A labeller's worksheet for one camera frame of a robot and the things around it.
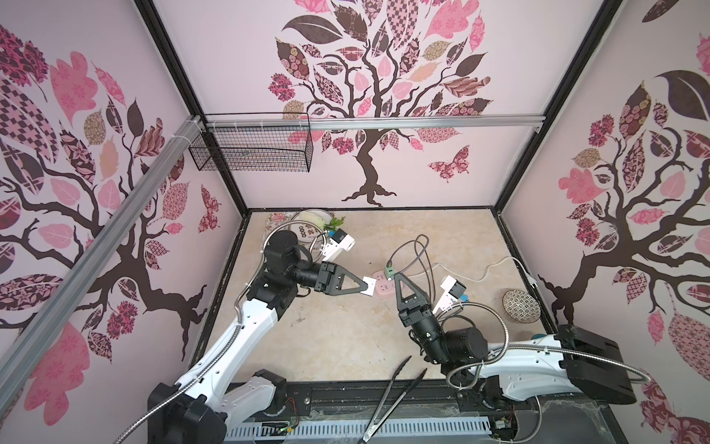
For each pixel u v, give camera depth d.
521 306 0.90
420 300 0.56
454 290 0.55
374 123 0.93
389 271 0.92
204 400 0.38
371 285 0.57
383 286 0.58
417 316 0.54
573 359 0.43
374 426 0.68
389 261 0.90
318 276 0.55
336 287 0.56
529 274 1.03
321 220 1.10
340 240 0.59
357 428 0.70
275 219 1.18
